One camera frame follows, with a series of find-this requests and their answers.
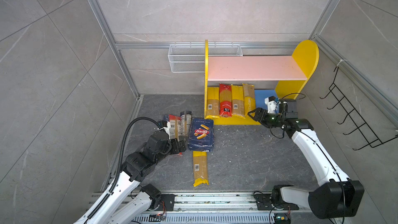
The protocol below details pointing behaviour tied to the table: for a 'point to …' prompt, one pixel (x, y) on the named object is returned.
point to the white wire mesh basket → (191, 58)
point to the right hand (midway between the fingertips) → (251, 114)
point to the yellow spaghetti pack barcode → (238, 103)
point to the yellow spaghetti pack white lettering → (249, 98)
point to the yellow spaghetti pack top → (213, 103)
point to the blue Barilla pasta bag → (201, 136)
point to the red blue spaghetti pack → (174, 128)
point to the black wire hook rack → (359, 124)
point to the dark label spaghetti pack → (186, 117)
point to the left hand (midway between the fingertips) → (179, 136)
